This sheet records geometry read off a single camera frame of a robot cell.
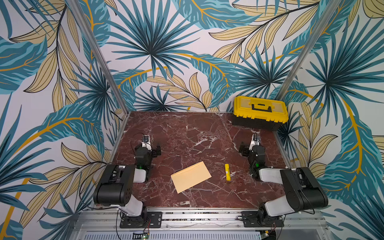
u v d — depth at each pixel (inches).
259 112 39.5
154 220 29.0
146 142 30.8
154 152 33.0
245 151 33.0
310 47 32.2
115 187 17.6
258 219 28.2
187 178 34.7
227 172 34.6
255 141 30.8
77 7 26.7
